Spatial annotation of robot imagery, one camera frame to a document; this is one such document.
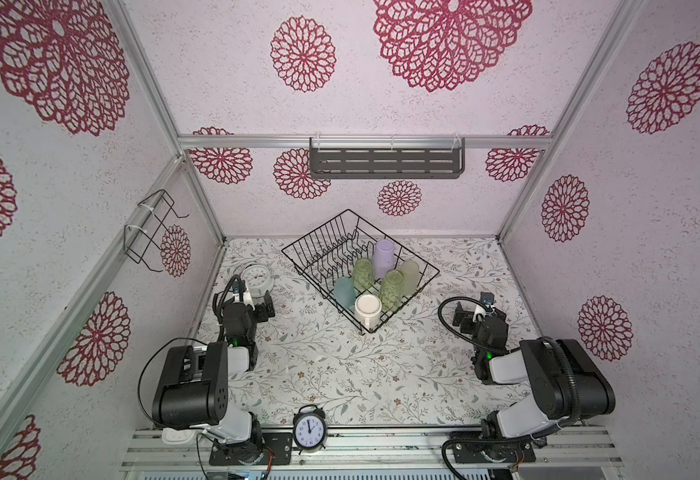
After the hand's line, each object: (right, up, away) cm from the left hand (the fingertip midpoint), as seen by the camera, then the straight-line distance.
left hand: (252, 299), depth 93 cm
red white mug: (+36, -2, -5) cm, 36 cm away
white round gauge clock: (-1, +6, +10) cm, 11 cm away
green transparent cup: (+35, +8, +8) cm, 37 cm away
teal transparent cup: (+29, +2, +4) cm, 29 cm away
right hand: (+70, -1, -2) cm, 70 cm away
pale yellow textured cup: (+51, +9, +4) cm, 51 cm away
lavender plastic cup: (+42, +13, +6) cm, 44 cm away
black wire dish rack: (+23, +17, +19) cm, 35 cm away
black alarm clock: (+20, -30, -19) cm, 41 cm away
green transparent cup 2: (+44, +3, +4) cm, 45 cm away
